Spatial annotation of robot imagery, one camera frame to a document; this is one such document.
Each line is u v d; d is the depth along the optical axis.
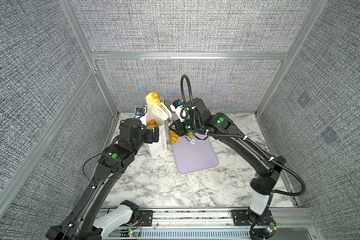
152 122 1.00
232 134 0.47
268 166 0.44
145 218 0.73
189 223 0.73
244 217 0.73
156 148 0.88
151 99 0.67
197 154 0.97
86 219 0.38
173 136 0.98
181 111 0.59
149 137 0.59
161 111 0.66
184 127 0.60
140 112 0.53
